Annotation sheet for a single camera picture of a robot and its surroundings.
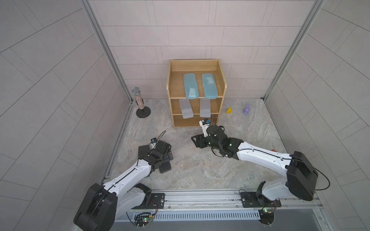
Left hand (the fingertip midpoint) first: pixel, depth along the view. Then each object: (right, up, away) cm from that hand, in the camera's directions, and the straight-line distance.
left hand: (166, 154), depth 87 cm
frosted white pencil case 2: (+24, +29, +2) cm, 37 cm away
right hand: (+17, +11, -8) cm, 22 cm away
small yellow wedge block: (+44, +27, +21) cm, 56 cm away
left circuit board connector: (-7, -23, -22) cm, 33 cm away
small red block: (+67, +2, +1) cm, 67 cm away
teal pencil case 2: (+15, +41, -7) cm, 44 cm away
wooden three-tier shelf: (+7, +39, -6) cm, 40 cm away
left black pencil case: (-14, +2, -1) cm, 14 cm away
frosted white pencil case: (+13, +28, +1) cm, 31 cm away
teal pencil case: (+26, +41, -6) cm, 49 cm away
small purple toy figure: (+56, +27, +18) cm, 65 cm away
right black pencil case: (+1, -4, -9) cm, 10 cm away
